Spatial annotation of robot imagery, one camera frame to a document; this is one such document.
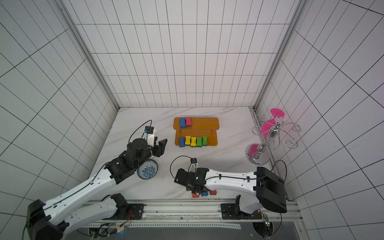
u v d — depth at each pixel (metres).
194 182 0.53
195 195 0.77
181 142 0.97
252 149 1.03
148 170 0.86
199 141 0.97
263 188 0.40
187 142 0.97
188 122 0.92
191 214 0.73
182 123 0.90
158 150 0.65
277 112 0.79
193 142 0.97
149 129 0.62
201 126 0.90
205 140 0.97
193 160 0.71
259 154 0.92
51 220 0.39
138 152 0.54
